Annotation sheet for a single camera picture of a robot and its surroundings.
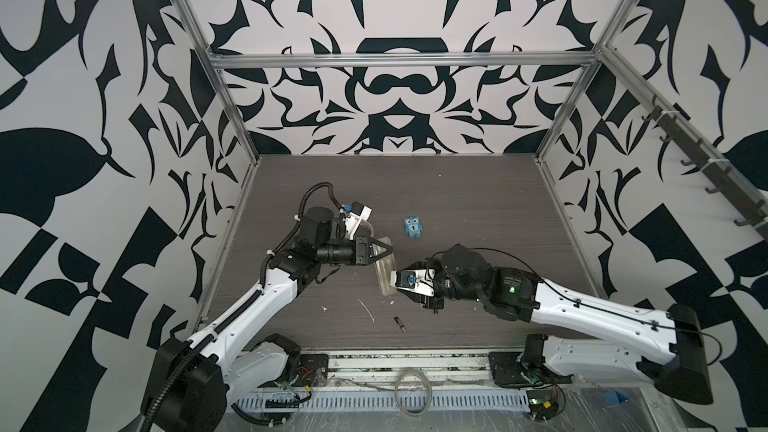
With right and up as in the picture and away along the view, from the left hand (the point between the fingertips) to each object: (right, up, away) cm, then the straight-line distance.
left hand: (393, 247), depth 71 cm
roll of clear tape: (-7, +1, +28) cm, 29 cm away
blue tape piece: (+49, -33, -3) cm, 59 cm away
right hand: (+2, -6, -3) cm, 7 cm away
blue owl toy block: (+7, +1, +28) cm, 29 cm away
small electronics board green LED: (+35, -37, 0) cm, 51 cm away
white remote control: (-2, -5, -1) cm, 5 cm away
